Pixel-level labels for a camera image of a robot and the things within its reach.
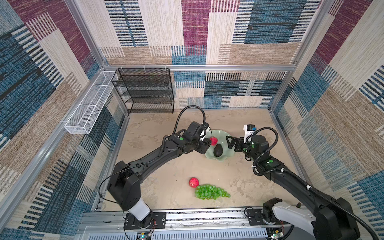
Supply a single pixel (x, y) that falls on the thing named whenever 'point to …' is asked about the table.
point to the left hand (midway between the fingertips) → (206, 142)
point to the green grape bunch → (210, 192)
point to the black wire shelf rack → (145, 90)
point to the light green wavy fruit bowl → (226, 152)
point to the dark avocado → (218, 150)
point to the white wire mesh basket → (85, 118)
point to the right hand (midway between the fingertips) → (232, 139)
